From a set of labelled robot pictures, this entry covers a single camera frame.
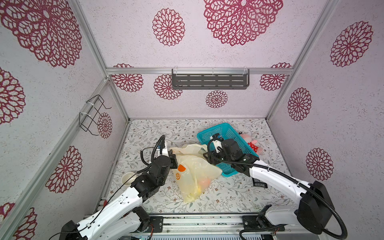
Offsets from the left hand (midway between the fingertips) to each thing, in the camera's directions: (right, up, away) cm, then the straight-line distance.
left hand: (172, 153), depth 77 cm
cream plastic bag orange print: (+12, -9, -3) cm, 15 cm away
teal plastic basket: (+34, +12, +30) cm, 47 cm away
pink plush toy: (+53, -1, +19) cm, 56 cm away
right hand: (+19, +1, +4) cm, 19 cm away
